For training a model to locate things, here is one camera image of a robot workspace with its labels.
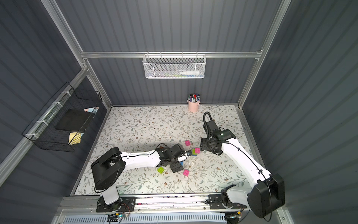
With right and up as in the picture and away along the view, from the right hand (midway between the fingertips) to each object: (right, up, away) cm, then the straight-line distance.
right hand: (207, 148), depth 80 cm
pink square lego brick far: (-11, 0, +16) cm, 20 cm away
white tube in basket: (-9, +48, +13) cm, 51 cm away
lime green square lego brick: (-28, -14, +4) cm, 32 cm away
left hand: (-16, -10, +7) cm, 20 cm away
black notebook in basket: (-73, +16, -7) cm, 75 cm away
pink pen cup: (-5, +26, +32) cm, 42 cm away
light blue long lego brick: (-15, -9, -1) cm, 18 cm away
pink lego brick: (-12, -16, +3) cm, 20 cm away
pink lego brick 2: (-5, -3, +9) cm, 11 cm away
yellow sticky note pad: (-62, +9, -19) cm, 66 cm away
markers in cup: (-5, +34, +28) cm, 44 cm away
